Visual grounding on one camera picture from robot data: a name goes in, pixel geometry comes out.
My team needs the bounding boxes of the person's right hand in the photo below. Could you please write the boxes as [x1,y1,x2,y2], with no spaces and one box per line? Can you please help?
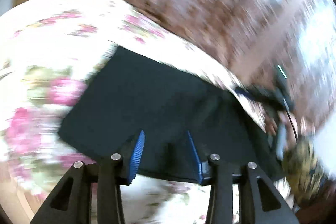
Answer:
[265,111,297,142]

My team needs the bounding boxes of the black embroidered pants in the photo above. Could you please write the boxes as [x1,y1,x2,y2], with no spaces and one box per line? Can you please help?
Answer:
[58,47,284,183]

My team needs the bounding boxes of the brown floral curtain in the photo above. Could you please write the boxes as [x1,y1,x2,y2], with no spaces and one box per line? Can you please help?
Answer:
[124,0,335,129]

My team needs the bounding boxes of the floral bed sheet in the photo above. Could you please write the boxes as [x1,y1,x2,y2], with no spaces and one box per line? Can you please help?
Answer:
[0,0,297,224]

